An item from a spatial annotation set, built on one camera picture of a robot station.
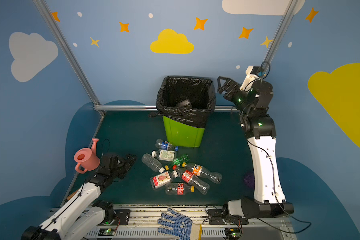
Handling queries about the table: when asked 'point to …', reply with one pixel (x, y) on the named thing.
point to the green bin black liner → (185, 126)
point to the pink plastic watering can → (87, 158)
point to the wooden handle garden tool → (72, 195)
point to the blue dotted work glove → (183, 228)
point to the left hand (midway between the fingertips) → (136, 161)
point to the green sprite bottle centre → (184, 158)
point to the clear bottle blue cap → (165, 145)
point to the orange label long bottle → (199, 170)
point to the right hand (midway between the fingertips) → (228, 78)
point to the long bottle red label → (192, 180)
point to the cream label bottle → (185, 103)
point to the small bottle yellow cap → (177, 189)
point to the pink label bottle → (159, 180)
